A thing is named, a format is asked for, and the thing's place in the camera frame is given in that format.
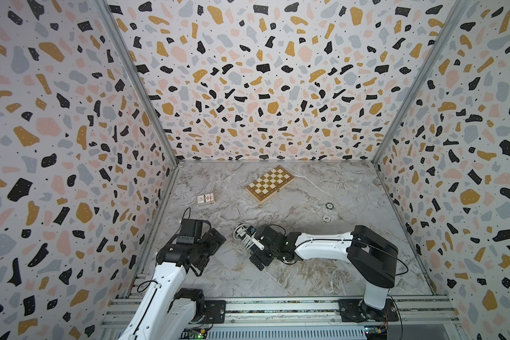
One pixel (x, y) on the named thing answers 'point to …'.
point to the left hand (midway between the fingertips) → (222, 244)
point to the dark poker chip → (329, 205)
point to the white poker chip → (326, 219)
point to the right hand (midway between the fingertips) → (258, 251)
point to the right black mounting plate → (355, 310)
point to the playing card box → (205, 199)
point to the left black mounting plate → (215, 312)
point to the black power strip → (247, 237)
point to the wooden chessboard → (270, 183)
